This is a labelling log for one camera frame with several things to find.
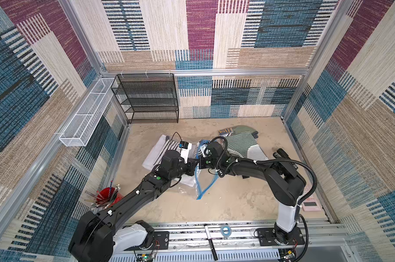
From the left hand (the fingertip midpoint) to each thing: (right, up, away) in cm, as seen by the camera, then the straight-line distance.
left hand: (200, 160), depth 79 cm
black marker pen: (+5, -35, -6) cm, 36 cm away
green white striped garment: (+27, +6, +24) cm, 37 cm away
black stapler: (+47, +1, +18) cm, 51 cm away
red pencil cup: (-43, -17, -3) cm, 47 cm away
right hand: (-3, -3, +11) cm, 12 cm away
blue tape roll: (+14, -32, -2) cm, 35 cm away
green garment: (+24, +15, +33) cm, 44 cm away
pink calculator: (+55, -22, +3) cm, 59 cm away
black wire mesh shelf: (-34, +37, +30) cm, 59 cm away
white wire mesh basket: (-52, +14, -8) cm, 54 cm away
